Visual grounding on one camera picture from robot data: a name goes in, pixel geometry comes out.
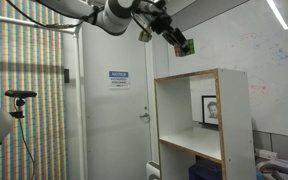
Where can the white pipe rod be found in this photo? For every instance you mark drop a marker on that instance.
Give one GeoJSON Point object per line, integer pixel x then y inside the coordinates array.
{"type": "Point", "coordinates": [34, 24]}

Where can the blue storage box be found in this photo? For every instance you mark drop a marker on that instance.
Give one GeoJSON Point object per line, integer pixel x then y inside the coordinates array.
{"type": "Point", "coordinates": [204, 170]}

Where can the colourful striped wall covering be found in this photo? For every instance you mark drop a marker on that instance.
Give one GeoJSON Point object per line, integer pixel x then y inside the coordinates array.
{"type": "Point", "coordinates": [34, 133]}

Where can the white clutter pile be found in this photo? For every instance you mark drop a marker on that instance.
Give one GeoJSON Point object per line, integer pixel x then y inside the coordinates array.
{"type": "Point", "coordinates": [279, 165]}

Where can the white cabinet with wooden edges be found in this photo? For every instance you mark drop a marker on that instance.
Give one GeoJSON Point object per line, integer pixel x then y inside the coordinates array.
{"type": "Point", "coordinates": [234, 126]}

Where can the black camera on stand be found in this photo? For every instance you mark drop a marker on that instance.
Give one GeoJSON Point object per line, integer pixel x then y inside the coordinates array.
{"type": "Point", "coordinates": [20, 94]}

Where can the white door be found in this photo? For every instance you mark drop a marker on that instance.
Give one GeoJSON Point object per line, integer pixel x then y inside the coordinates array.
{"type": "Point", "coordinates": [117, 110]}

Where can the framed portrait picture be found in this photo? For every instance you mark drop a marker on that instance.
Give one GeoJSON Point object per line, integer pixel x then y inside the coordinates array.
{"type": "Point", "coordinates": [210, 110]}

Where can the Rubik's cube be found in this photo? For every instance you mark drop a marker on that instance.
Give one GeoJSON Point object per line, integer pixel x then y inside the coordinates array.
{"type": "Point", "coordinates": [188, 46]}

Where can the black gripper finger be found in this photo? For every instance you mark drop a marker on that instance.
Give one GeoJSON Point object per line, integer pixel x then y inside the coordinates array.
{"type": "Point", "coordinates": [180, 37]}
{"type": "Point", "coordinates": [174, 43]}

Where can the blue white notice sign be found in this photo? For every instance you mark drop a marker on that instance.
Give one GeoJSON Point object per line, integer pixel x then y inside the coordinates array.
{"type": "Point", "coordinates": [119, 79]}

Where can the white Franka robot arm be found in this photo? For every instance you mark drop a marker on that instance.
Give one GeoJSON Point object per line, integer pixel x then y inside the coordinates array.
{"type": "Point", "coordinates": [117, 13]}

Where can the white appliance with dark vent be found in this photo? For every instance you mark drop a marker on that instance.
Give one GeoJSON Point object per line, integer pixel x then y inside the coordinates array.
{"type": "Point", "coordinates": [152, 170]}

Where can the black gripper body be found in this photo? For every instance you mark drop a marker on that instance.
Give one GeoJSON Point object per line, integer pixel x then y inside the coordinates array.
{"type": "Point", "coordinates": [161, 24]}

